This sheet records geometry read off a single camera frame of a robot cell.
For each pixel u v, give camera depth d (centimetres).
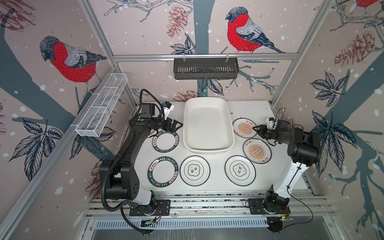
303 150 54
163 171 90
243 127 106
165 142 98
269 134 90
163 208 73
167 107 73
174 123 74
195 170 86
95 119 73
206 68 105
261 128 99
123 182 42
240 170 86
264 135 93
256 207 73
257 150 94
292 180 59
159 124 71
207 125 107
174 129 73
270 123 96
